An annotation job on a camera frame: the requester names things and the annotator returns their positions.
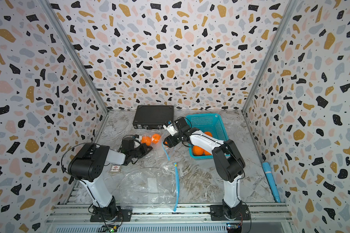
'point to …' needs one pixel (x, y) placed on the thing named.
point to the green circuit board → (112, 228)
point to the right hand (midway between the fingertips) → (169, 139)
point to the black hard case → (153, 117)
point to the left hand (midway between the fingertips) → (153, 147)
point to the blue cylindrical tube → (271, 181)
